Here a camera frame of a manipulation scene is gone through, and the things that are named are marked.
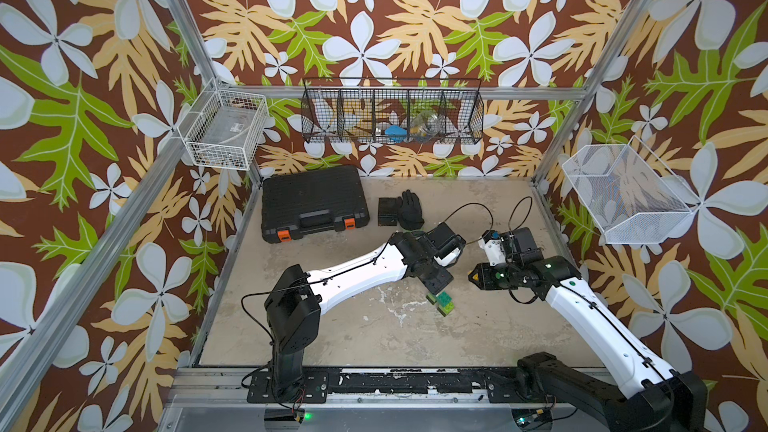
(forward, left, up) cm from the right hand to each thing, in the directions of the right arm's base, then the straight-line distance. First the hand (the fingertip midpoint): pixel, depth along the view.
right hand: (472, 274), depth 80 cm
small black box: (+29, +23, -8) cm, 38 cm away
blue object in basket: (+41, +20, +17) cm, 48 cm away
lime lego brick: (-6, +6, -10) cm, 14 cm away
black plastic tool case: (+31, +50, -6) cm, 59 cm away
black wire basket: (+51, +21, +18) cm, 58 cm away
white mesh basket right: (+15, -42, +15) cm, 47 cm away
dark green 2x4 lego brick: (-4, +7, -8) cm, 11 cm away
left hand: (0, +9, +1) cm, 9 cm away
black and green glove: (+31, +15, -11) cm, 36 cm away
